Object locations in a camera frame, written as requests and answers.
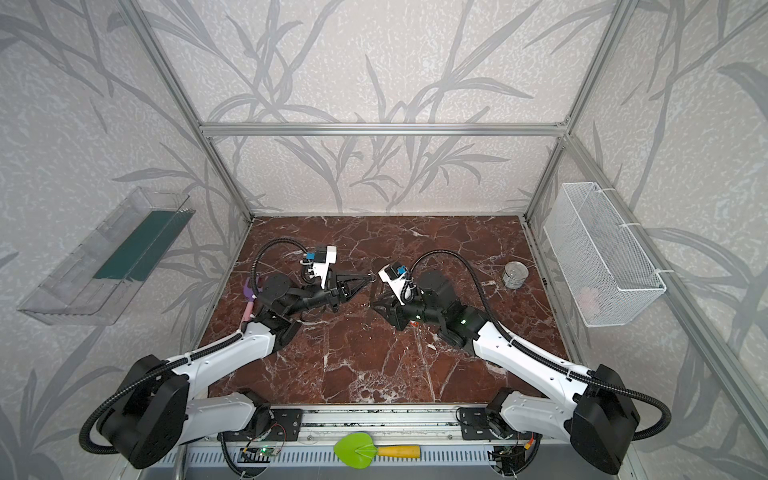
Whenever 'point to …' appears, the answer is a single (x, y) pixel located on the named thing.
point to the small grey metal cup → (515, 274)
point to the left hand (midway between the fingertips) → (371, 276)
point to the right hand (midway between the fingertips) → (377, 292)
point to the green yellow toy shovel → (357, 450)
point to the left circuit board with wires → (272, 452)
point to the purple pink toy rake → (248, 295)
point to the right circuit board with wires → (508, 449)
